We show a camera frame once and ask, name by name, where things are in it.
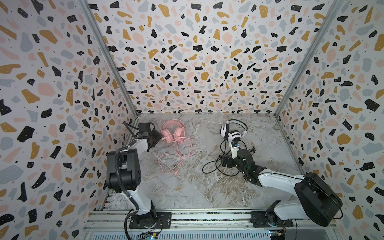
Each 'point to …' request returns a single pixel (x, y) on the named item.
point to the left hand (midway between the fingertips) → (160, 132)
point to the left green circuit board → (151, 236)
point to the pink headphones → (173, 130)
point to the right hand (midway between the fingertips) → (224, 151)
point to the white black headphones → (233, 129)
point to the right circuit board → (275, 235)
